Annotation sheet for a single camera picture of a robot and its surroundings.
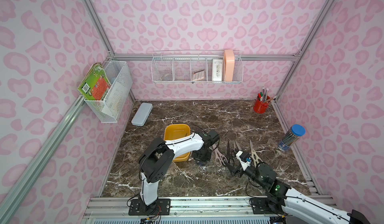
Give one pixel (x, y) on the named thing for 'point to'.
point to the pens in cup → (263, 95)
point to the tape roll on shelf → (166, 77)
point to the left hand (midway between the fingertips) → (205, 158)
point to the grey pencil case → (142, 114)
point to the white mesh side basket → (120, 76)
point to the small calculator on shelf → (199, 75)
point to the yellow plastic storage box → (174, 131)
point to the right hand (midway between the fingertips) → (230, 155)
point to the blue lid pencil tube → (291, 136)
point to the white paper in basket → (115, 103)
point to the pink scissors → (219, 158)
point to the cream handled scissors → (254, 156)
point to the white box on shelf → (217, 70)
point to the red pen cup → (260, 107)
